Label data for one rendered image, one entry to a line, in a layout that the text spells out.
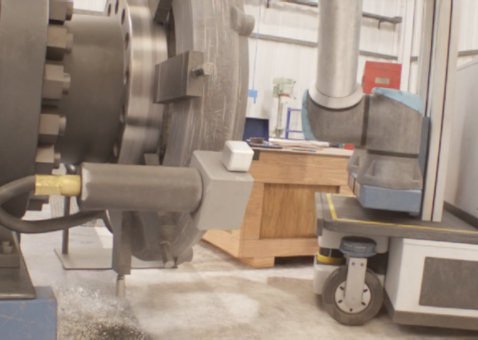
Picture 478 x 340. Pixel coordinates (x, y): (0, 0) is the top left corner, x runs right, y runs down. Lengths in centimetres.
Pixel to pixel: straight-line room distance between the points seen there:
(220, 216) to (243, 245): 125
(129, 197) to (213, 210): 14
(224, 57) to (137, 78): 19
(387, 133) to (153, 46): 72
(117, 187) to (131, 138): 25
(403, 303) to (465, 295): 17
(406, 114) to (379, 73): 364
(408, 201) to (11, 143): 103
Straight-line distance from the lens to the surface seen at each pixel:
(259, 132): 240
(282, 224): 230
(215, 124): 101
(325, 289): 167
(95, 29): 122
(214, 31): 103
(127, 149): 115
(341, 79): 150
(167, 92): 104
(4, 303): 96
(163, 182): 92
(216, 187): 93
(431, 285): 161
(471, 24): 1308
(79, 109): 116
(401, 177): 157
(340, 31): 142
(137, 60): 113
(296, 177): 228
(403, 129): 158
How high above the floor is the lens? 55
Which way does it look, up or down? 4 degrees down
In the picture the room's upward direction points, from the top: 5 degrees clockwise
